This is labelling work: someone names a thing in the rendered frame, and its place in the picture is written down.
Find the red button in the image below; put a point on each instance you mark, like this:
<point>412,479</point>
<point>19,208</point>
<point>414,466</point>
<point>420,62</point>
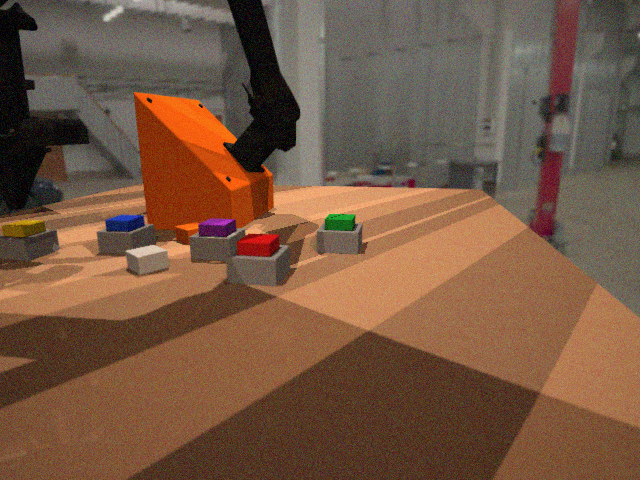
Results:
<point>258,260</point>

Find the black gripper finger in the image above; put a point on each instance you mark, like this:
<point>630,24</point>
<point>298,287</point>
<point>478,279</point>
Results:
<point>4,192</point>
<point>21,167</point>

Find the green button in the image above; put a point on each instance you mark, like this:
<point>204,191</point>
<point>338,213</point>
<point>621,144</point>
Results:
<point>339,234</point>

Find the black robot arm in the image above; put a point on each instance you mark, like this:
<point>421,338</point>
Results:
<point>273,105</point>

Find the yellow button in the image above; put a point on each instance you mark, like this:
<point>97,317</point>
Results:
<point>26,240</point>

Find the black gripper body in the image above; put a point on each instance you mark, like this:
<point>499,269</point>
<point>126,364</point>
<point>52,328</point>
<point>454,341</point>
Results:
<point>33,132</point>

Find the purple button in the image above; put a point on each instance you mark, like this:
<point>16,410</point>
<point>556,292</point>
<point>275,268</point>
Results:
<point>215,240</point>

